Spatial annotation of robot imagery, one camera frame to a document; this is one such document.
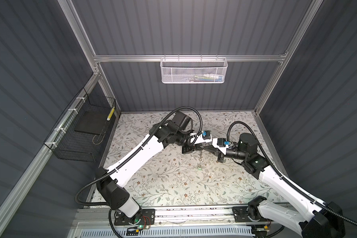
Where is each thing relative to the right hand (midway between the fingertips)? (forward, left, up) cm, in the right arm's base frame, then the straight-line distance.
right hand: (206, 147), depth 70 cm
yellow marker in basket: (+21, +51, +3) cm, 56 cm away
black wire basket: (+7, +62, +4) cm, 63 cm away
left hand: (+2, +3, +1) cm, 3 cm away
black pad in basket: (+14, +59, +3) cm, 61 cm away
